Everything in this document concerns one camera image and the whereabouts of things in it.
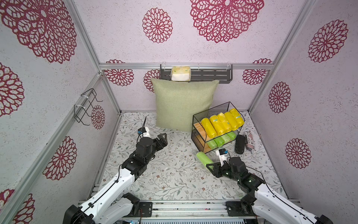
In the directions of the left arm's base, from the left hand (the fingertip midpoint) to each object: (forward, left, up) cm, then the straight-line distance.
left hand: (161, 137), depth 79 cm
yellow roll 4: (+12, -43, -2) cm, 45 cm away
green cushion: (+22, -9, +5) cm, 24 cm away
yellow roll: (+8, -28, -3) cm, 29 cm away
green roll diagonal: (+7, -37, -16) cm, 41 cm away
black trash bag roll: (+7, -53, -20) cm, 57 cm away
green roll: (-9, -25, -11) cm, 29 cm away
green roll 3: (+12, -47, -16) cm, 51 cm away
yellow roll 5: (+14, -47, -1) cm, 49 cm away
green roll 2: (+5, -32, -17) cm, 36 cm away
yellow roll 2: (+10, -34, -1) cm, 35 cm away
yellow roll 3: (+12, -38, -1) cm, 40 cm away
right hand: (-12, -26, -11) cm, 30 cm away
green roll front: (+10, -43, -17) cm, 47 cm away
